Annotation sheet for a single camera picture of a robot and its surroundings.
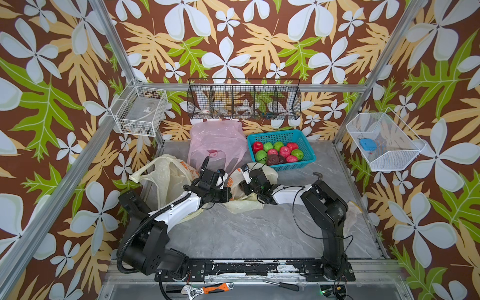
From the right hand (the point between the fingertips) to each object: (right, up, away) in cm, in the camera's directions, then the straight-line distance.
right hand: (242, 180), depth 98 cm
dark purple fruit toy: (+16, +11, 0) cm, 20 cm away
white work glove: (+54, -15, -8) cm, 57 cm away
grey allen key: (+44, +3, +6) cm, 44 cm away
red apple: (+10, +19, +12) cm, 24 cm away
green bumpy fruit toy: (+16, +19, +13) cm, 28 cm away
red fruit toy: (+31, +19, +13) cm, 38 cm away
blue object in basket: (+58, +18, -14) cm, 62 cm away
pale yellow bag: (-1, -8, -17) cm, 19 cm away
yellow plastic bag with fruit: (-37, +2, 0) cm, 37 cm away
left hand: (-5, -5, -11) cm, 13 cm away
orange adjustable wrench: (-19, -39, -29) cm, 52 cm away
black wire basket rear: (+1, +43, -1) cm, 43 cm away
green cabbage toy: (+11, +13, +10) cm, 20 cm away
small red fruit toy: (+29, +11, +6) cm, 31 cm away
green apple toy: (+22, +20, +14) cm, 33 cm away
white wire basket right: (+64, +18, -16) cm, 68 cm away
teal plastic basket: (+35, +25, +16) cm, 46 cm away
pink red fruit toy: (+18, +16, +9) cm, 26 cm away
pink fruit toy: (+25, +16, +9) cm, 31 cm away
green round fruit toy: (+32, +15, +8) cm, 36 cm away
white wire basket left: (-48, +34, -12) cm, 60 cm away
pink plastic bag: (-10, +21, +9) cm, 26 cm away
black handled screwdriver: (+17, -38, -28) cm, 50 cm away
